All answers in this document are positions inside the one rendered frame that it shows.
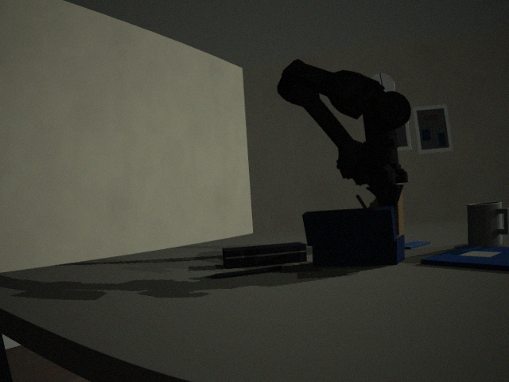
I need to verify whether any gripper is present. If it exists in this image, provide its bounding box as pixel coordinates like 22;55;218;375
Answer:
355;134;408;212

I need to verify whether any dark blue notebook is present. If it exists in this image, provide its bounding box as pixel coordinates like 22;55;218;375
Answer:
421;246;509;271

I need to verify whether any black mug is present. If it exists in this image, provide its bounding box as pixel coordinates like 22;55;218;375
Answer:
467;201;509;247

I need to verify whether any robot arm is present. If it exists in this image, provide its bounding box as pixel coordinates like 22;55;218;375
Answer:
277;59;411;182

